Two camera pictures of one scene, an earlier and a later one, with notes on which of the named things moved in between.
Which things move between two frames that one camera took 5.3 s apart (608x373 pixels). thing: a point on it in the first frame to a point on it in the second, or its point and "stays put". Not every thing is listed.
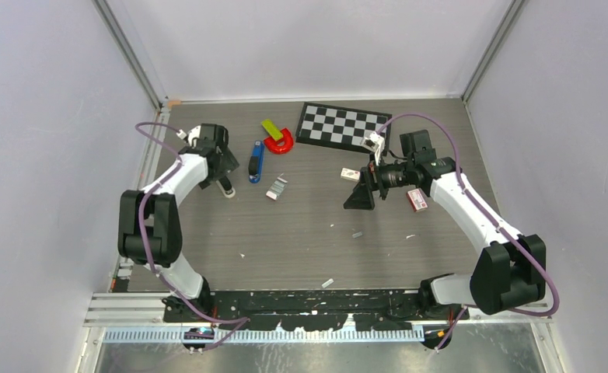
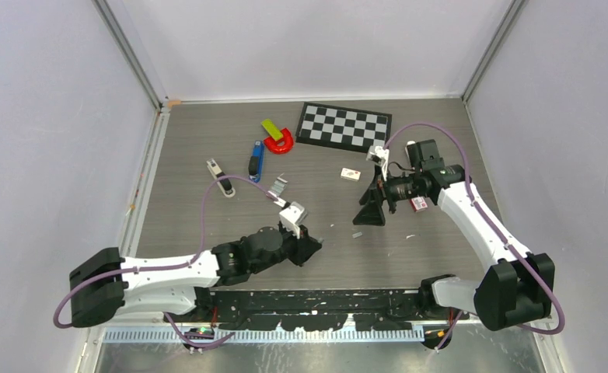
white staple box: x=351 y=174 stays put
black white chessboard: x=346 y=127 stays put
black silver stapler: x=225 y=185 stays put
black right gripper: x=372 y=178 to x=372 y=211
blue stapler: x=256 y=162 stays put
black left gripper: x=228 y=165 to x=303 y=247
